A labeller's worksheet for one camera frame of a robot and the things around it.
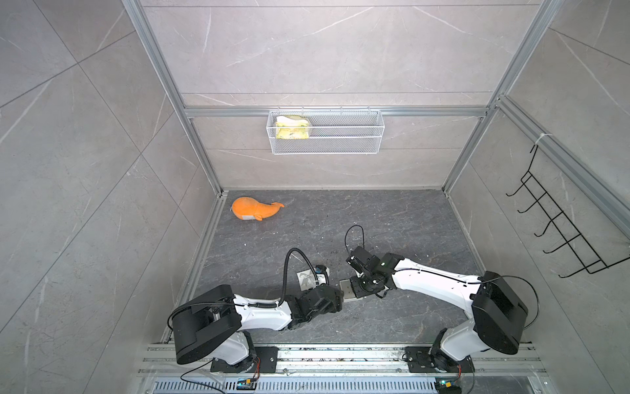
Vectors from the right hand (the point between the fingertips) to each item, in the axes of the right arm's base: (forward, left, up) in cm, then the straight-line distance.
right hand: (358, 289), depth 84 cm
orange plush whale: (+35, +44, +3) cm, 57 cm away
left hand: (-1, +6, -1) cm, 6 cm away
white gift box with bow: (+4, +18, 0) cm, 18 cm away
